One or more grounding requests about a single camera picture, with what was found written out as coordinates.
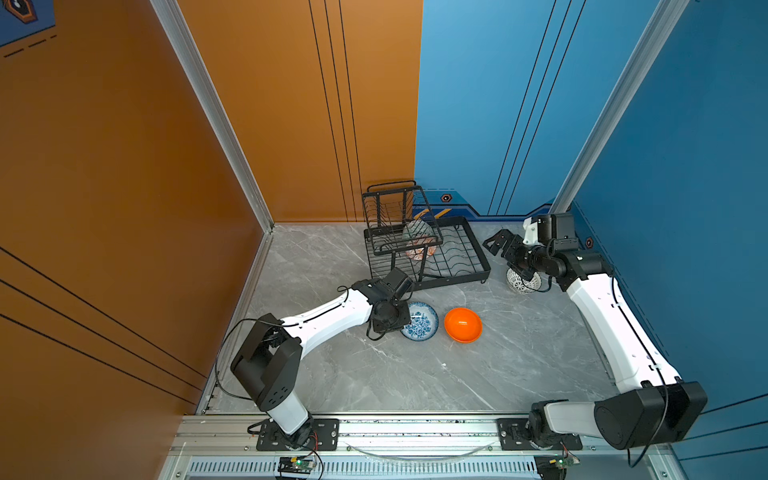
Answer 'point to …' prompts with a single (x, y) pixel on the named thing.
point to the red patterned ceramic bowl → (421, 248)
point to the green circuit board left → (295, 465)
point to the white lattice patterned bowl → (521, 285)
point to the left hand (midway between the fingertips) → (408, 320)
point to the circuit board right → (564, 462)
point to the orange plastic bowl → (463, 325)
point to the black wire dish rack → (402, 232)
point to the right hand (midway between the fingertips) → (491, 250)
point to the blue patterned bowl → (424, 321)
